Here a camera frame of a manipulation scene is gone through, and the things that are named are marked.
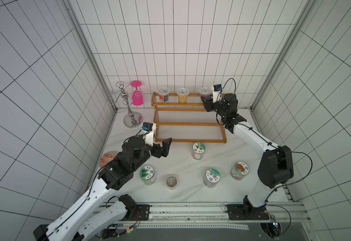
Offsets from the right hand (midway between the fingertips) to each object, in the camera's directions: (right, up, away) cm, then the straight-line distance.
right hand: (198, 96), depth 83 cm
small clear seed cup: (-15, -47, -5) cm, 50 cm away
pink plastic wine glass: (-40, +4, +19) cm, 45 cm away
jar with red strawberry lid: (+22, -41, -4) cm, 47 cm away
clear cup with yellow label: (-9, +1, -2) cm, 10 cm away
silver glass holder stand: (-46, -13, +28) cm, 56 cm away
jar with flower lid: (0, -32, +4) cm, 32 cm away
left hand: (-20, -23, -15) cm, 34 cm away
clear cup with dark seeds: (-20, +2, -2) cm, 20 cm away
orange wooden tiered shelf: (-3, -15, +21) cm, 26 cm away
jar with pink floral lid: (+6, -44, -7) cm, 45 cm away
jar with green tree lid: (-28, -42, -5) cm, 51 cm away
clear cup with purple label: (+3, +2, -2) cm, 4 cm away
